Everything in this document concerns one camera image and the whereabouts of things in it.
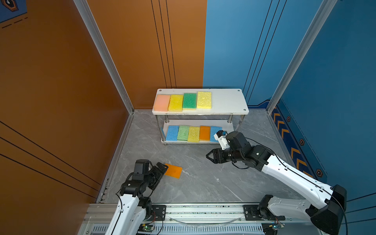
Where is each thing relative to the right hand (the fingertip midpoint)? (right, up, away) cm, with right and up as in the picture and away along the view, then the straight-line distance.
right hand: (208, 155), depth 72 cm
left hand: (-23, -11, +9) cm, 27 cm away
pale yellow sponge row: (-7, +9, +24) cm, 27 cm away
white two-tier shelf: (-6, +20, +2) cm, 21 cm away
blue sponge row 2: (-22, +9, +25) cm, 34 cm away
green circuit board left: (-31, -35, -1) cm, 47 cm away
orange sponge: (-19, -13, +14) cm, 27 cm away
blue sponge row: (+7, +12, +27) cm, 30 cm away
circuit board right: (+30, -35, -2) cm, 46 cm away
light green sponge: (-14, +10, +24) cm, 30 cm away
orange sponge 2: (0, +9, +24) cm, 26 cm away
